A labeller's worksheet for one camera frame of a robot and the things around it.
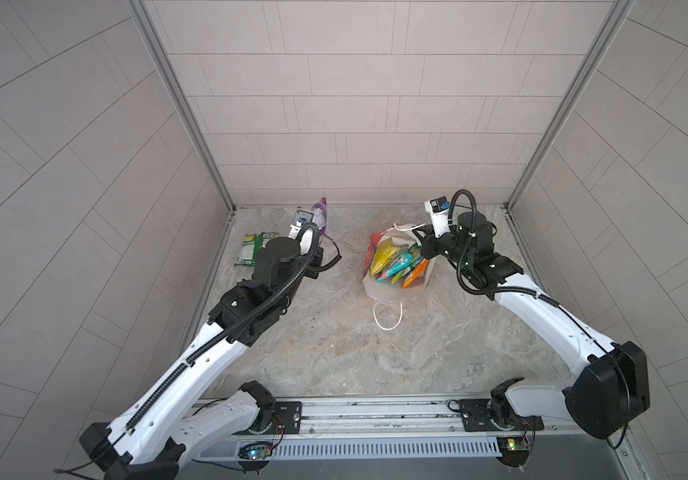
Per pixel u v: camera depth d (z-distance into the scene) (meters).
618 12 0.71
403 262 0.86
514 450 0.68
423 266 0.84
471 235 0.56
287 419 0.71
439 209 0.65
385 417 0.72
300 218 0.53
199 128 0.94
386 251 0.89
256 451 0.64
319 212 0.66
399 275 0.87
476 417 0.71
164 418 0.37
